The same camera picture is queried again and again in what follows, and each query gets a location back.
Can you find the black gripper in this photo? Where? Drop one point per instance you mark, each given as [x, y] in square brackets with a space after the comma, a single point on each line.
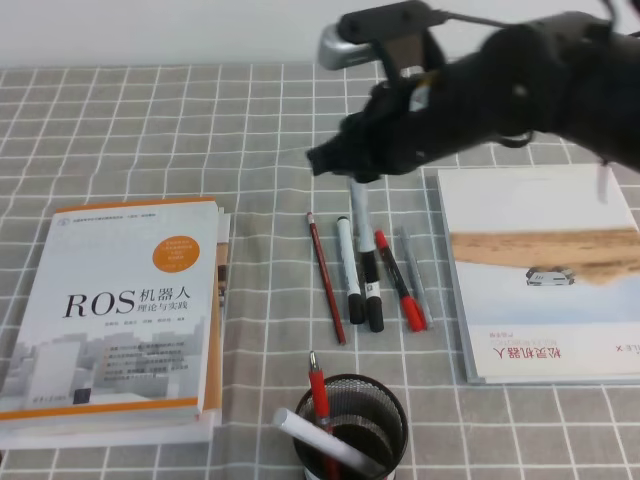
[505, 92]

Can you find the white marker black end cap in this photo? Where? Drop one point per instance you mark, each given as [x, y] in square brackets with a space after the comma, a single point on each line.
[366, 243]

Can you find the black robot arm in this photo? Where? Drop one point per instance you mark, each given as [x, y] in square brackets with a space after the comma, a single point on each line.
[571, 75]

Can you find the red marker pen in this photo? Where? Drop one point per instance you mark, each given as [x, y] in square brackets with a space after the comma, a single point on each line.
[413, 313]

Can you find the grey pen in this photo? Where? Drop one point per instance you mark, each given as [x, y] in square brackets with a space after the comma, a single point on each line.
[415, 277]

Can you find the black mesh pen holder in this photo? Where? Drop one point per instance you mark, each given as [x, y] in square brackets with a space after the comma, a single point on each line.
[365, 414]

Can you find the red ballpoint pen in holder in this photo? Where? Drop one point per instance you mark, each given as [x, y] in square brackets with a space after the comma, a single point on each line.
[322, 410]

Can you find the red pencil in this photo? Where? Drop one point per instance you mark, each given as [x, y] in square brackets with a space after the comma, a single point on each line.
[329, 293]

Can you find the white marker with label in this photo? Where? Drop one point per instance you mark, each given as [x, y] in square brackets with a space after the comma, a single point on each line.
[373, 302]

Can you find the grey checkered tablecloth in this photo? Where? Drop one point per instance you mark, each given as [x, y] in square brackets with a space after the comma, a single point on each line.
[239, 133]

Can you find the white marker left of pair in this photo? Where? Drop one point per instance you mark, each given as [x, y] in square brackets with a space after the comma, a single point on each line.
[354, 295]

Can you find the white landscape cover book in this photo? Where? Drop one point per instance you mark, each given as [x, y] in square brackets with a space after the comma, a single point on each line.
[545, 271]

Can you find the white marker colourful print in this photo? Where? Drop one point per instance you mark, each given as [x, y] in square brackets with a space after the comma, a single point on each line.
[306, 432]

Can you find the white ROS robotics book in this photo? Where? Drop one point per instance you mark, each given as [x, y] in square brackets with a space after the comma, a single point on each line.
[115, 310]

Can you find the white book under ROS book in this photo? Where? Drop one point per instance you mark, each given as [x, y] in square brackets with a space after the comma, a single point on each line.
[207, 425]

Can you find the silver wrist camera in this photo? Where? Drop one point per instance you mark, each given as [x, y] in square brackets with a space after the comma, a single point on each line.
[335, 53]

